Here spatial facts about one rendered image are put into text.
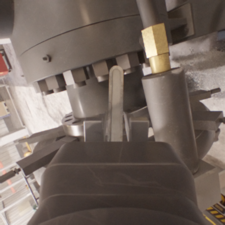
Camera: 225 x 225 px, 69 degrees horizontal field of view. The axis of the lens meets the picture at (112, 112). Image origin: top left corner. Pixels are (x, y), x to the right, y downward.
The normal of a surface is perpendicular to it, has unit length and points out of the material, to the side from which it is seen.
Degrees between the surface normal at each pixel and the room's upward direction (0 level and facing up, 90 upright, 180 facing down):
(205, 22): 0
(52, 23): 37
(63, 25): 42
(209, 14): 0
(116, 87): 49
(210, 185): 67
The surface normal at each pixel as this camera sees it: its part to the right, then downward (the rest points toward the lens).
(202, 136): 0.36, -0.47
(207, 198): 0.29, 0.16
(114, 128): -0.01, 0.25
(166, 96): -0.24, 0.31
